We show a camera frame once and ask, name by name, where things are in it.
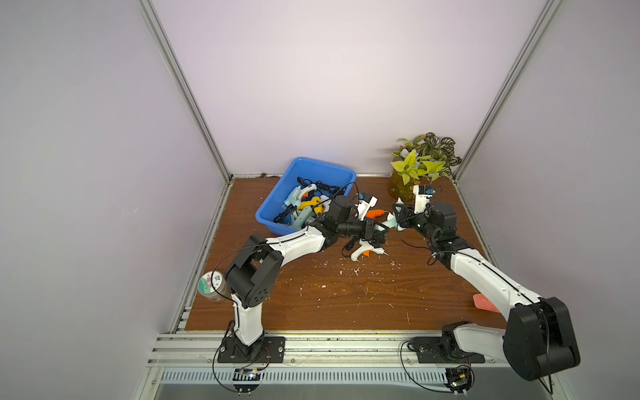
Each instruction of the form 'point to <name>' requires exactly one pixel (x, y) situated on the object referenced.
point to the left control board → (247, 375)
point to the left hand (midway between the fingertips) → (389, 231)
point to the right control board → (460, 379)
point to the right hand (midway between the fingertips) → (400, 199)
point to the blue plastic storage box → (272, 205)
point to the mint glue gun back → (390, 222)
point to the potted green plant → (424, 157)
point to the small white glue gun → (366, 248)
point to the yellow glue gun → (315, 202)
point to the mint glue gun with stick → (301, 217)
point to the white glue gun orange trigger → (305, 191)
